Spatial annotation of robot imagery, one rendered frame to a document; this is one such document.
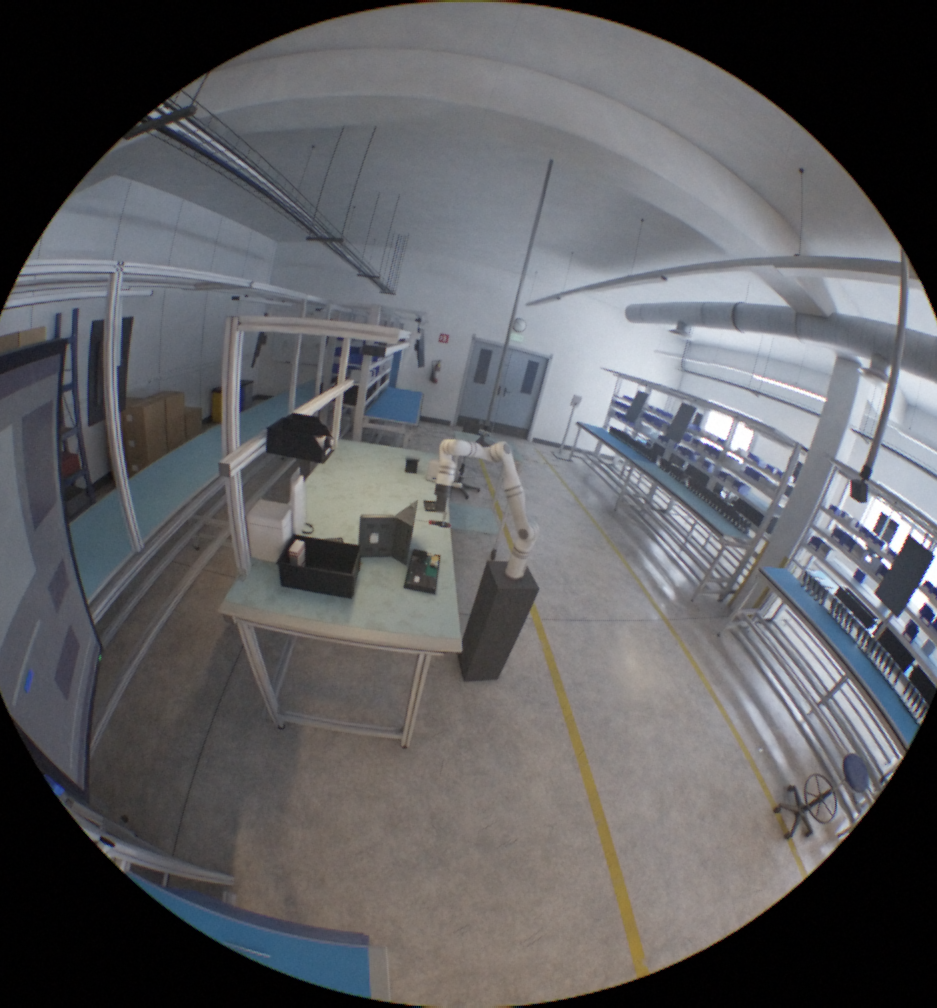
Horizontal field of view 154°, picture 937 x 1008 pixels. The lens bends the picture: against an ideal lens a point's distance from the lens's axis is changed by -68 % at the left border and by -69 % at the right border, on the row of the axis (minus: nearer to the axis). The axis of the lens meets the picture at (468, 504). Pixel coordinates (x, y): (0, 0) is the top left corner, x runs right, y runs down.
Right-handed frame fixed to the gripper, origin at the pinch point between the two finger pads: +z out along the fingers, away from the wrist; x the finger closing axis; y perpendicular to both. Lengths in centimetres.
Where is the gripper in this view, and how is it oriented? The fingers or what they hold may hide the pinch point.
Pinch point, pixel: (442, 526)
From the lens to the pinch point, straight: 153.2
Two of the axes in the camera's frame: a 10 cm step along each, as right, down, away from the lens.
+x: 1.1, 0.5, -9.9
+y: -9.8, -1.8, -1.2
